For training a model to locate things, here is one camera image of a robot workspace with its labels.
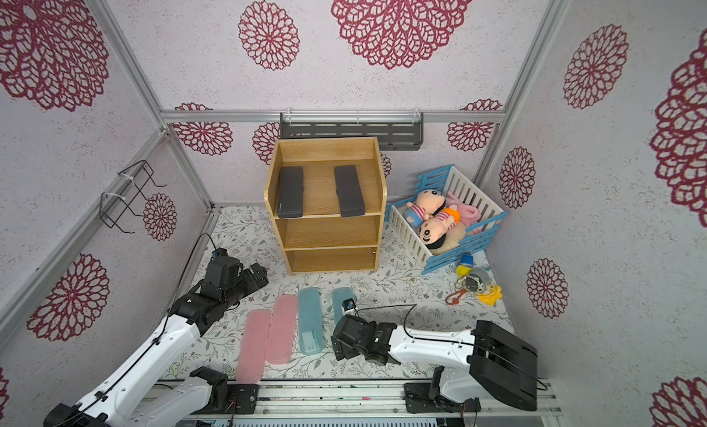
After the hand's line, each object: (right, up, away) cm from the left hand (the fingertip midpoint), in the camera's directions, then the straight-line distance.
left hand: (255, 276), depth 82 cm
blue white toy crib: (+72, +30, +20) cm, 81 cm away
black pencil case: (+12, +25, -4) cm, 28 cm away
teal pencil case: (+16, -15, +5) cm, 22 cm away
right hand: (+29, -19, +1) cm, 35 cm away
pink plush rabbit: (+72, +20, +17) cm, 76 cm away
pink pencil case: (-1, -27, -1) cm, 27 cm away
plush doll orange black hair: (+57, +14, +13) cm, 60 cm away
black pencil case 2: (+28, +25, -2) cm, 38 cm away
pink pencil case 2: (+7, -17, +5) cm, 19 cm away
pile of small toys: (+69, -3, +8) cm, 69 cm away
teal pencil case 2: (+25, -9, +14) cm, 30 cm away
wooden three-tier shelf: (+18, +10, +8) cm, 22 cm away
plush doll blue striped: (+57, +24, +20) cm, 65 cm away
